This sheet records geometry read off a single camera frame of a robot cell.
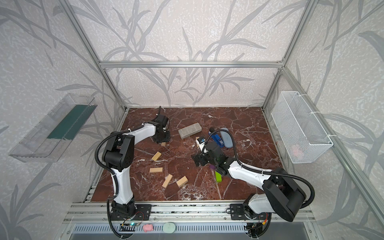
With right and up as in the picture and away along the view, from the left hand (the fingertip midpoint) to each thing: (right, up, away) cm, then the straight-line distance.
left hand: (168, 135), depth 102 cm
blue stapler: (+32, -2, -3) cm, 33 cm away
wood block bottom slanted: (+3, -25, -19) cm, 31 cm away
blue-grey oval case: (+40, -2, -3) cm, 40 cm away
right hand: (+21, -5, -16) cm, 27 cm away
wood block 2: (+19, -2, 0) cm, 19 cm away
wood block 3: (-4, -19, -14) cm, 24 cm away
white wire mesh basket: (+65, +4, -40) cm, 77 cm away
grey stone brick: (+15, +3, +1) cm, 15 cm away
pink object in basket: (+70, -6, -29) cm, 76 cm away
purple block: (+29, -18, -13) cm, 37 cm away
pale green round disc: (+8, -39, -34) cm, 52 cm away
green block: (+32, -22, -19) cm, 43 cm away
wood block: (-2, -6, -4) cm, 7 cm away
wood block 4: (+12, -24, -20) cm, 33 cm away
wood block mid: (-6, -13, -8) cm, 17 cm away
